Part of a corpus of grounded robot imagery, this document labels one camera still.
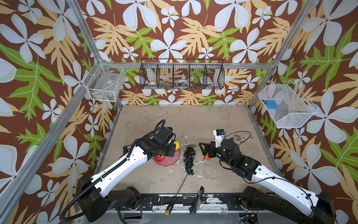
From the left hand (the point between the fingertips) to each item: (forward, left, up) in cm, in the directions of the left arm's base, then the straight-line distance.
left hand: (174, 148), depth 77 cm
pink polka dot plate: (-1, +4, -16) cm, 16 cm away
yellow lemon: (+2, -2, 0) cm, 3 cm away
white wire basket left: (+37, +45, +17) cm, 60 cm away
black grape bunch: (+1, -9, -13) cm, 16 cm away
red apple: (-2, +9, -11) cm, 15 cm away
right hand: (+2, -16, +3) cm, 16 cm away
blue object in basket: (+26, -61, +9) cm, 67 cm away
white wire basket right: (+22, -68, +12) cm, 73 cm away
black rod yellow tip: (-25, +1, -15) cm, 29 cm away
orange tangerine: (-8, -16, +6) cm, 19 cm away
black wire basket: (+51, +6, +14) cm, 53 cm away
